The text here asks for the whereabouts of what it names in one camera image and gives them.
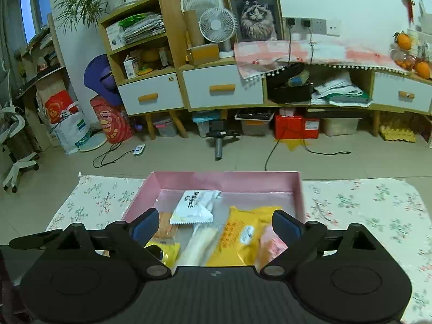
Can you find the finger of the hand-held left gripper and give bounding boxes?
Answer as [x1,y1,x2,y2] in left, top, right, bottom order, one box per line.
[9,230,63,250]

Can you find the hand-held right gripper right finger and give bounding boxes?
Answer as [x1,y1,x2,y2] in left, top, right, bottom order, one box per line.
[260,209,389,279]

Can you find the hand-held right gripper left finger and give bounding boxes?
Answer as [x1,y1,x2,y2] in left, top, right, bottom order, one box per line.
[37,208,171,280]

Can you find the orange snack packet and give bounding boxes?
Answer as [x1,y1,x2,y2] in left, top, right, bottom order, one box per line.
[156,212,179,244]

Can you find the pink nut bar packet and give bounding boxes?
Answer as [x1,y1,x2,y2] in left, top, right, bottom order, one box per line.
[254,225,290,268]

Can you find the small yellow snack packet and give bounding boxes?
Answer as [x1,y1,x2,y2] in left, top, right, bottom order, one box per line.
[145,241,182,268]

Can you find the white packet black print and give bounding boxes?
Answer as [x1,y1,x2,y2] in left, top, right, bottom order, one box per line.
[170,190,222,225]

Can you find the yellow waffle snack packet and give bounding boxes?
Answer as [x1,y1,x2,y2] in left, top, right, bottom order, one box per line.
[206,206,283,266]

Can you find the long white snack packet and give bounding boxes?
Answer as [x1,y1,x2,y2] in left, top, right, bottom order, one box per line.
[176,224,219,267]

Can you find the pink cardboard box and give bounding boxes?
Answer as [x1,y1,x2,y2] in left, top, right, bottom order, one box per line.
[121,171,306,271]

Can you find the white office chair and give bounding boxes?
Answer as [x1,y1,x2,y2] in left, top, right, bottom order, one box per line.
[0,103,40,194]

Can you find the floral tablecloth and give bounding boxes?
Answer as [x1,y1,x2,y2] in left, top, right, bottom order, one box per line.
[44,175,432,324]

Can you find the white round board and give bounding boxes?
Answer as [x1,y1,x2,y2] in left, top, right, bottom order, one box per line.
[76,131,106,152]

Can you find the clear bin pink contents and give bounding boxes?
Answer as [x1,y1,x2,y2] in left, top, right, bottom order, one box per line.
[153,115,178,138]

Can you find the red cardboard box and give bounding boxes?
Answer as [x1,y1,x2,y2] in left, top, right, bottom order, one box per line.
[274,113,320,140]

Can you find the black handheld gimbal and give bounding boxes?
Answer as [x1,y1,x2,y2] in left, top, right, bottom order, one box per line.
[206,120,241,161]

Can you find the red printed barrel bag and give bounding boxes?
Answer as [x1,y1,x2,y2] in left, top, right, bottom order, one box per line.
[89,95,136,144]

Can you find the white plastic sack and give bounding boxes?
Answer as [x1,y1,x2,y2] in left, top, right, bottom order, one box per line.
[54,108,92,155]

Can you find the clear storage bin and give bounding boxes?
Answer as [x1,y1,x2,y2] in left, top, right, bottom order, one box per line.
[320,116,362,137]

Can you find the teal storage bin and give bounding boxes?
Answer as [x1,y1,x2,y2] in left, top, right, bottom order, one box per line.
[192,111,221,136]

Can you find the black device in cabinet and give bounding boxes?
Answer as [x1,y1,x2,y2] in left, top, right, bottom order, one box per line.
[266,61,314,104]

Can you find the tall wooden shelf cabinet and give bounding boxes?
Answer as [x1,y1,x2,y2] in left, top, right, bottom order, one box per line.
[99,0,188,140]

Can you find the red gift bag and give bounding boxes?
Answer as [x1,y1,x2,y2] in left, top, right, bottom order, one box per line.
[44,89,80,124]

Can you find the low wooden drawer cabinet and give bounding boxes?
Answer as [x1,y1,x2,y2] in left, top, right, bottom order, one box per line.
[179,61,267,111]

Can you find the pile of papers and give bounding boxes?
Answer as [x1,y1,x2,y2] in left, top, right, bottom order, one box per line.
[310,76,373,107]

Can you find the yellow egg carton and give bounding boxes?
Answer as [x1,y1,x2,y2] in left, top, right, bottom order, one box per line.
[380,123,418,143]

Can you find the blue green toy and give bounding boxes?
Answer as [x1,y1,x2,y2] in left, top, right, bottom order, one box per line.
[287,71,309,86]

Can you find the purple plush cushion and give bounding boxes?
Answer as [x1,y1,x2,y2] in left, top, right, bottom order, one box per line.
[84,54,124,107]

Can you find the small white carton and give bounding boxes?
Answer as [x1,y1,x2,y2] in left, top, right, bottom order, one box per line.
[123,56,140,79]

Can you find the dark shelving unit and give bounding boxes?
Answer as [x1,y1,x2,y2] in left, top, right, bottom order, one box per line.
[13,27,70,109]

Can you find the yellow round container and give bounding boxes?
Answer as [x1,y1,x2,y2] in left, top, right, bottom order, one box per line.
[141,48,162,71]

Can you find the long wooden tv cabinet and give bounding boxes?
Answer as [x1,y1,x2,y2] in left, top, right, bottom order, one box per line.
[263,62,432,137]

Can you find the pink checked cloth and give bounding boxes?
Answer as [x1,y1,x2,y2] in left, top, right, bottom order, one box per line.
[234,39,432,82]

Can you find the brown cardboard box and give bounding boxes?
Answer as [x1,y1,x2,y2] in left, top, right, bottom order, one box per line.
[186,44,221,66]

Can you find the white appliance box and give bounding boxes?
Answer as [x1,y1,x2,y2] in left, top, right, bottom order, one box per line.
[106,23,126,50]

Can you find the stack of newspapers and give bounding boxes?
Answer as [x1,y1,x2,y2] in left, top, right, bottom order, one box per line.
[120,13,167,45]

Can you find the clear tub of small oranges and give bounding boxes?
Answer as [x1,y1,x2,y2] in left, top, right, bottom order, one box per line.
[390,49,417,70]

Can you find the cardboard tube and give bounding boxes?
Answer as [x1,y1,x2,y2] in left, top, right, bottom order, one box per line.
[183,9,205,47]

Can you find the plain orange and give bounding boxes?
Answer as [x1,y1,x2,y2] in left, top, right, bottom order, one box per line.
[415,60,432,79]

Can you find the framed cat picture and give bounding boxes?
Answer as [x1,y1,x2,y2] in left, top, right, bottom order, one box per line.
[222,0,287,43]

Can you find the small white desk fan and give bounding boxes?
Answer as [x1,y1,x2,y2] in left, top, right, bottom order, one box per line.
[199,8,237,59]

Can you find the orange with leaves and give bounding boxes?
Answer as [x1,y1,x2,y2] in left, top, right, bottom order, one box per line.
[394,31,413,50]

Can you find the window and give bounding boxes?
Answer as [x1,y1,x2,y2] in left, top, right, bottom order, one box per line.
[18,0,51,41]

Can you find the white wall socket panel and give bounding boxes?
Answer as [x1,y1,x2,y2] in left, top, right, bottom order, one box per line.
[285,17,327,35]

